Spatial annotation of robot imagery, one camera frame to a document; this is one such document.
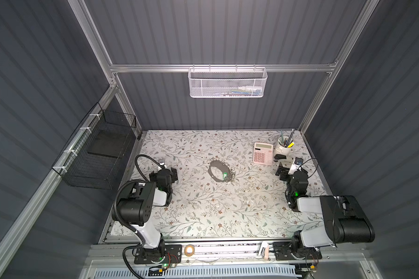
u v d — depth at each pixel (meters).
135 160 1.11
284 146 1.02
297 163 0.78
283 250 0.74
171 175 0.78
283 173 0.83
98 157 0.74
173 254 0.72
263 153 1.06
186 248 0.75
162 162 0.84
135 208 0.47
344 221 0.45
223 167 1.02
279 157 1.02
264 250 0.73
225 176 0.98
